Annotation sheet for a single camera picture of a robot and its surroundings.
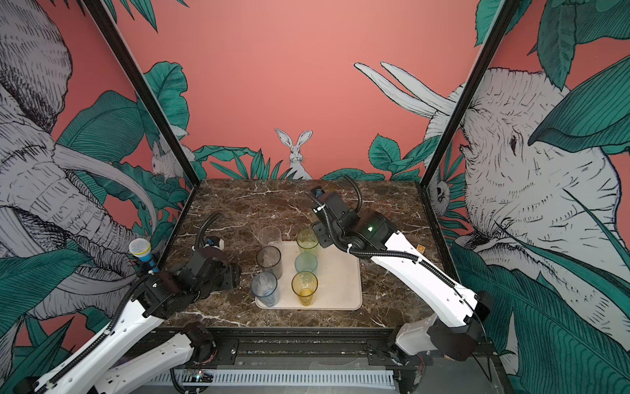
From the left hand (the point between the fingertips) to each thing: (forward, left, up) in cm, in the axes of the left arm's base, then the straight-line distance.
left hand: (235, 268), depth 73 cm
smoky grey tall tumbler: (+6, -9, -6) cm, 12 cm away
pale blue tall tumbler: (-2, -7, -12) cm, 14 cm away
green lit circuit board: (-25, +10, -17) cm, 32 cm away
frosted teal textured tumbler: (+8, -21, -14) cm, 27 cm away
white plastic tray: (0, -33, -17) cm, 37 cm away
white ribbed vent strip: (-27, -13, -17) cm, 34 cm away
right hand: (+7, -27, +13) cm, 31 cm away
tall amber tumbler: (-4, -21, -6) cm, 22 cm away
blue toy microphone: (+5, +27, +5) cm, 28 cm away
